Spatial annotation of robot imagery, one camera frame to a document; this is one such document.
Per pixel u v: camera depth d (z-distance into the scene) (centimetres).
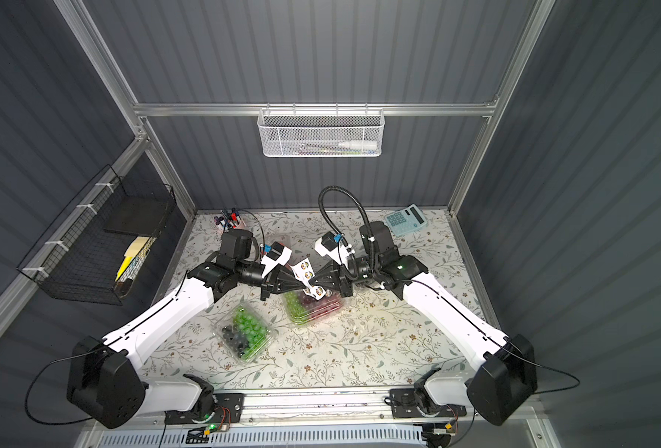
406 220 115
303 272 64
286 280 65
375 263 58
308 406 75
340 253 62
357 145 91
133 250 75
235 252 62
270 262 61
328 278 63
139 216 81
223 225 99
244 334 82
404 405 72
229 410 72
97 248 73
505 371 39
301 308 90
